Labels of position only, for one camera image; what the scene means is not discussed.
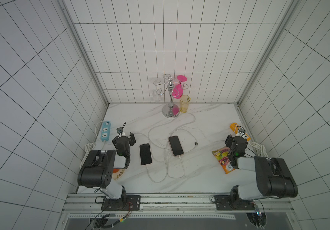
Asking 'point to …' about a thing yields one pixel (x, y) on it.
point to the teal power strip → (105, 131)
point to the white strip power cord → (89, 147)
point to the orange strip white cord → (259, 150)
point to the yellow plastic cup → (184, 100)
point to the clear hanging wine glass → (157, 95)
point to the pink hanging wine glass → (178, 91)
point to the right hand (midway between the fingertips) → (231, 134)
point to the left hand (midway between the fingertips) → (124, 135)
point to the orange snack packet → (221, 155)
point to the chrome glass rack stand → (171, 110)
